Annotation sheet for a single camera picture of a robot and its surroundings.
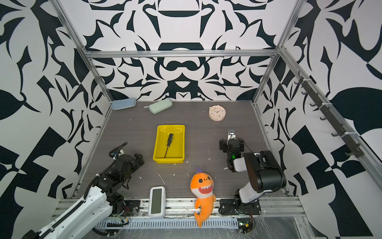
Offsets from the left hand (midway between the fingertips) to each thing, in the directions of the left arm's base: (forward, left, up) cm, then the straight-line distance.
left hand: (137, 157), depth 83 cm
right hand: (+12, -56, -2) cm, 57 cm away
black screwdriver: (+14, -17, -5) cm, 22 cm away
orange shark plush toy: (-16, -34, +1) cm, 38 cm away
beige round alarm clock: (+35, -50, -6) cm, 61 cm away
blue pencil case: (+46, +21, -4) cm, 50 cm away
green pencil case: (+44, -7, -6) cm, 45 cm away
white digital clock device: (-22, -13, -3) cm, 25 cm away
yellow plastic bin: (+6, -20, -8) cm, 22 cm away
